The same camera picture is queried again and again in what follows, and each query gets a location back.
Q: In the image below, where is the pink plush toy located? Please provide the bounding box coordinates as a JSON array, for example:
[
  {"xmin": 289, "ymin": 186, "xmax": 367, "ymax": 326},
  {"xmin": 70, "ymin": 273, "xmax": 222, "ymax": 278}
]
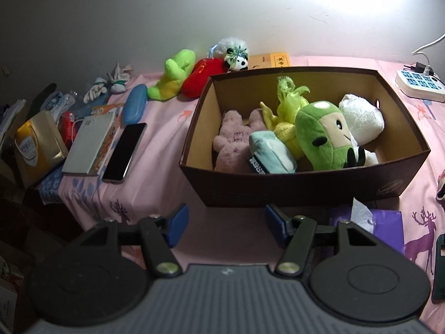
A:
[{"xmin": 213, "ymin": 109, "xmax": 267, "ymax": 174}]

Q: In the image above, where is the yellow knotted towel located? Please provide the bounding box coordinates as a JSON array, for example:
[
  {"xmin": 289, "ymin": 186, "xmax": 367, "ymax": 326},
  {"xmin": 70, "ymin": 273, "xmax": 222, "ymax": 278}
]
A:
[{"xmin": 260, "ymin": 102, "xmax": 304, "ymax": 161}]

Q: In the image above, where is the green plush vegetable toy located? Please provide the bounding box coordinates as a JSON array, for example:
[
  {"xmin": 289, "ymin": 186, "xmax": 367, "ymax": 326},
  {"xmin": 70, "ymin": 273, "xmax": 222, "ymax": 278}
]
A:
[{"xmin": 295, "ymin": 100, "xmax": 352, "ymax": 171}]

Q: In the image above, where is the lime green mesh cloth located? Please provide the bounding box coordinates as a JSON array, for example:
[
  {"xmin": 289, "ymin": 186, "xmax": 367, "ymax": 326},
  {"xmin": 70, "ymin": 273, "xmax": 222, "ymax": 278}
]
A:
[{"xmin": 277, "ymin": 76, "xmax": 310, "ymax": 124}]

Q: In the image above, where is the multicolour knotted sock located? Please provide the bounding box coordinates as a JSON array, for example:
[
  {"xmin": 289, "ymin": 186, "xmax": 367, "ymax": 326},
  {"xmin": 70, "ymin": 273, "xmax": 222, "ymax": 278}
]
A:
[{"xmin": 436, "ymin": 170, "xmax": 445, "ymax": 202}]

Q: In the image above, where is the pink printed bedsheet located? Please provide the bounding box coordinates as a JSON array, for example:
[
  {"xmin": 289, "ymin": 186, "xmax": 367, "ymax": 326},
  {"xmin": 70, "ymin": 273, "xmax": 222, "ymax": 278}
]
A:
[{"xmin": 38, "ymin": 55, "xmax": 445, "ymax": 331}]

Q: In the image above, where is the black smartphone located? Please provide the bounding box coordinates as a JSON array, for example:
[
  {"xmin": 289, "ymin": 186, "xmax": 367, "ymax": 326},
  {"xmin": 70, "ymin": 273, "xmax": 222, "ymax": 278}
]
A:
[{"xmin": 102, "ymin": 123, "xmax": 147, "ymax": 183}]

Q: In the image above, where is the purple tissue pack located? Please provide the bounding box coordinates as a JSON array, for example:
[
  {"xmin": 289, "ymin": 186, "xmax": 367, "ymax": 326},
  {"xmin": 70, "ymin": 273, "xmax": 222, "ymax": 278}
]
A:
[{"xmin": 330, "ymin": 198, "xmax": 404, "ymax": 255}]

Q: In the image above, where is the blue glasses case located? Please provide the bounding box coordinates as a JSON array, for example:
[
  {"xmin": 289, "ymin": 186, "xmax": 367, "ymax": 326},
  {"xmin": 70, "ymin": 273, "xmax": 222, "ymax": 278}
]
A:
[{"xmin": 122, "ymin": 84, "xmax": 148, "ymax": 125}]

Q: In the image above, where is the orange booklet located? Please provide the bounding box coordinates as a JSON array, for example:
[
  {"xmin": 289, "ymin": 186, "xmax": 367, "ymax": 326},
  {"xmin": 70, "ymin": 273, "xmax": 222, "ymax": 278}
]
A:
[{"xmin": 88, "ymin": 103, "xmax": 124, "ymax": 176}]

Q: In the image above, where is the red plush toy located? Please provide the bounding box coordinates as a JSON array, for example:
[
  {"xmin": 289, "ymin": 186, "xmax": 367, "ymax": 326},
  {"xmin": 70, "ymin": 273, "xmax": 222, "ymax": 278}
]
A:
[{"xmin": 181, "ymin": 58, "xmax": 228, "ymax": 98}]

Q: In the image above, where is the brown cardboard box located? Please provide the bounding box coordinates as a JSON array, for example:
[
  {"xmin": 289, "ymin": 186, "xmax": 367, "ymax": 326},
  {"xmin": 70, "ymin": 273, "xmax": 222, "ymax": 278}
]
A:
[{"xmin": 179, "ymin": 67, "xmax": 430, "ymax": 207}]

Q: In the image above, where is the red small object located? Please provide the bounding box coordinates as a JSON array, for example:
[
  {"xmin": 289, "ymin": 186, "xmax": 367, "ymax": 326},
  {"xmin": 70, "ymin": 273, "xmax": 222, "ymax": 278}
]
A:
[{"xmin": 58, "ymin": 111, "xmax": 77, "ymax": 149}]

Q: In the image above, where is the white knotted glove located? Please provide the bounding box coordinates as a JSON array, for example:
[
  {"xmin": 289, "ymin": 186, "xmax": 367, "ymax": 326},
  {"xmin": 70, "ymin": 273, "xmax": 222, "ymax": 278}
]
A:
[{"xmin": 83, "ymin": 63, "xmax": 134, "ymax": 104}]

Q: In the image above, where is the lime green plush toy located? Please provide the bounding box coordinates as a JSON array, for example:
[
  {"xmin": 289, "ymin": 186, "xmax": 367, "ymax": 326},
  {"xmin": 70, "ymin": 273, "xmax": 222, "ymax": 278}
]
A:
[{"xmin": 147, "ymin": 49, "xmax": 196, "ymax": 101}]

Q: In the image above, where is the yellow chinese book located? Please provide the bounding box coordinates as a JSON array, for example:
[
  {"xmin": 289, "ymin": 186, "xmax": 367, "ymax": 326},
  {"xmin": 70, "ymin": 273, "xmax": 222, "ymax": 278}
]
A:
[{"xmin": 249, "ymin": 53, "xmax": 291, "ymax": 69}]

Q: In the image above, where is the black phone on stand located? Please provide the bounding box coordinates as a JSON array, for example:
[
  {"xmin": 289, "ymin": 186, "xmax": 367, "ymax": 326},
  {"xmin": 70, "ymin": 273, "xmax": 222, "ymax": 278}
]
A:
[{"xmin": 431, "ymin": 234, "xmax": 445, "ymax": 304}]

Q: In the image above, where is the panda plush with fluff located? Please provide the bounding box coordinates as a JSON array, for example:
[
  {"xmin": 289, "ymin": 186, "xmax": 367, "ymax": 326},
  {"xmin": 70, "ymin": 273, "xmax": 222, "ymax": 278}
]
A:
[{"xmin": 207, "ymin": 37, "xmax": 249, "ymax": 72}]

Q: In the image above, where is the white blue power strip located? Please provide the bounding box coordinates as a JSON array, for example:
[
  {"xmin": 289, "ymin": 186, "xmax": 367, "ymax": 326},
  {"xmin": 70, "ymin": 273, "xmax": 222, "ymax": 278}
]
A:
[{"xmin": 395, "ymin": 69, "xmax": 445, "ymax": 103}]

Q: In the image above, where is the white power cable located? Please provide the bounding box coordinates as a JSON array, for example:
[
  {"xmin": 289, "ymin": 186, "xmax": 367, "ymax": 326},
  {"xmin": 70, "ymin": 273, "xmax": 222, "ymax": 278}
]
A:
[{"xmin": 411, "ymin": 32, "xmax": 445, "ymax": 74}]

